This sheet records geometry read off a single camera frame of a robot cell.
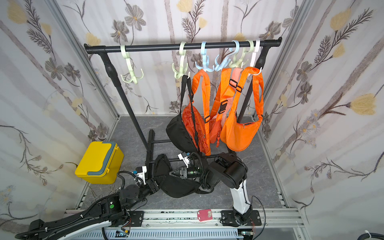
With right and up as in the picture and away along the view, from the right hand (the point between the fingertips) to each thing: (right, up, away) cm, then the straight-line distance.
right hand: (171, 175), depth 77 cm
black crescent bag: (+5, +24, +4) cm, 25 cm away
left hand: (-2, -1, -3) cm, 4 cm away
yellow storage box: (-38, +6, +1) cm, 39 cm away
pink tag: (+17, -20, -2) cm, 26 cm away
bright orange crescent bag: (+33, +21, -4) cm, 39 cm away
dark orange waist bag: (+26, +37, +3) cm, 45 cm away
